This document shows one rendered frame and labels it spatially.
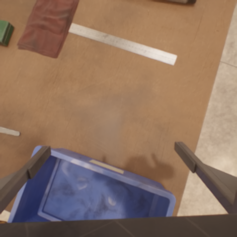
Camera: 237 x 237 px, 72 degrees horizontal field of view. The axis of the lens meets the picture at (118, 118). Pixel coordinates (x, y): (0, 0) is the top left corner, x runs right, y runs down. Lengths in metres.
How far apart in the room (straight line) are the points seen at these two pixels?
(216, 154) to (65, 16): 0.91
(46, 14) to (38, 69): 0.17
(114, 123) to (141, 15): 0.33
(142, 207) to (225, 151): 0.66
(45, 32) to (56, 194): 0.48
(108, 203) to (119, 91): 0.30
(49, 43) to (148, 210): 0.55
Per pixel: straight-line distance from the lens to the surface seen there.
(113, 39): 0.54
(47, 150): 0.17
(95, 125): 0.47
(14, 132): 0.57
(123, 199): 0.47
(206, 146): 0.99
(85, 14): 0.61
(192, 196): 1.00
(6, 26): 0.67
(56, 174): 0.50
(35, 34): 0.62
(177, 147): 0.16
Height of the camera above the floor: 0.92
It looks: 80 degrees down
